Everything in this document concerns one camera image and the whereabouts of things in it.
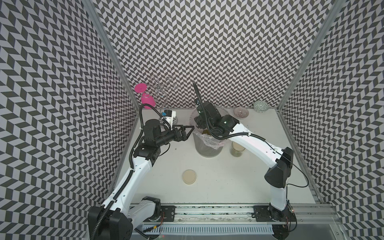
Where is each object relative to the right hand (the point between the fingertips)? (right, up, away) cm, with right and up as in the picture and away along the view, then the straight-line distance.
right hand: (206, 114), depth 79 cm
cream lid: (-10, -37, +10) cm, 39 cm away
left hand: (-9, -7, -6) cm, 13 cm away
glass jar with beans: (+18, -23, +13) cm, 32 cm away
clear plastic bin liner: (+4, -14, -5) cm, 15 cm away
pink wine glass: (-39, +12, +18) cm, 44 cm away
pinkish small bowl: (+28, +3, +33) cm, 43 cm away
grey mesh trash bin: (-1, -20, +9) cm, 22 cm away
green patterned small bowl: (+45, +8, +37) cm, 58 cm away
